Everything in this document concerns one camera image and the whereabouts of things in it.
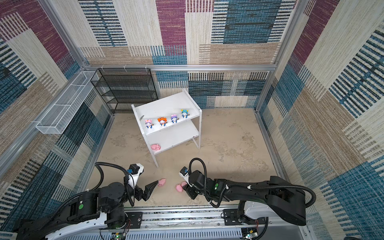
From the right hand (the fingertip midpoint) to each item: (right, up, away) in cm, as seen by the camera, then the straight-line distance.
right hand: (187, 186), depth 81 cm
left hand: (-16, +10, -13) cm, 23 cm away
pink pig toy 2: (-5, -1, +1) cm, 5 cm away
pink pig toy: (-17, +22, -2) cm, 27 cm away
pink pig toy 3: (-2, +1, +2) cm, 3 cm away
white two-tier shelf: (-8, +35, -11) cm, 37 cm away
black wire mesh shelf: (-48, +59, +27) cm, 81 cm away
